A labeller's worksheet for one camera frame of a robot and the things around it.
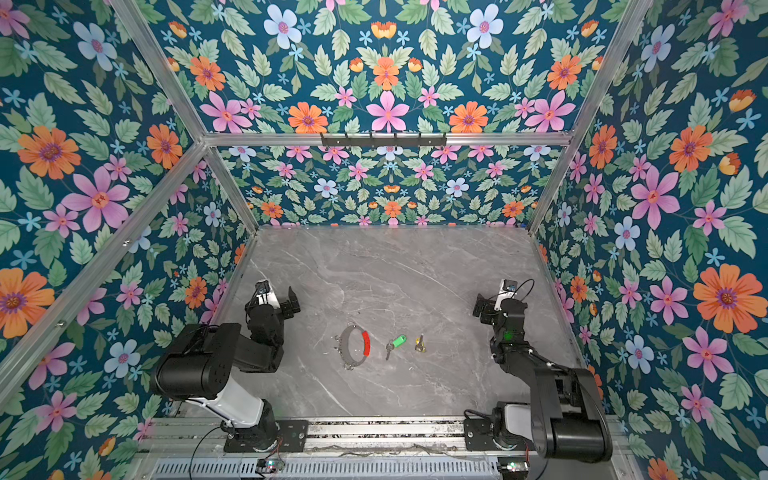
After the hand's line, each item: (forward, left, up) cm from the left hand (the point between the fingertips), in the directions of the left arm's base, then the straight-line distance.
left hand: (274, 283), depth 90 cm
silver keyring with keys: (-17, -20, -11) cm, 29 cm away
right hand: (-7, -68, -3) cm, 68 cm away
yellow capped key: (-18, -43, -11) cm, 48 cm away
